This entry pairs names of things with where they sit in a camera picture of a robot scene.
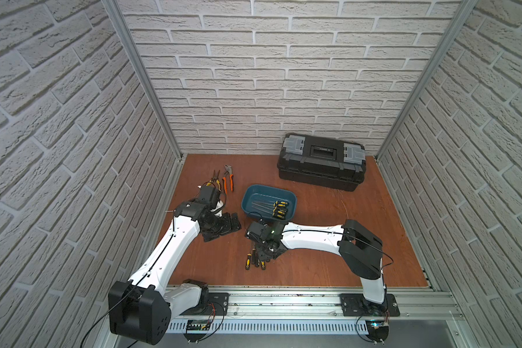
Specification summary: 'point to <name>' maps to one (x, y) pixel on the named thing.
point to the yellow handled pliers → (217, 180)
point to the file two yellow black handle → (254, 256)
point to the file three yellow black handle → (257, 262)
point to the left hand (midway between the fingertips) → (234, 226)
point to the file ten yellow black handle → (275, 204)
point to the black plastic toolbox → (322, 162)
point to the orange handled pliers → (231, 179)
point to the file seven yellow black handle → (278, 216)
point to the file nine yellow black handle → (274, 209)
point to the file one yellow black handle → (248, 261)
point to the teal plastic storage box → (253, 193)
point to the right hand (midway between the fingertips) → (266, 253)
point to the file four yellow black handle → (262, 264)
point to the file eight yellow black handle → (278, 212)
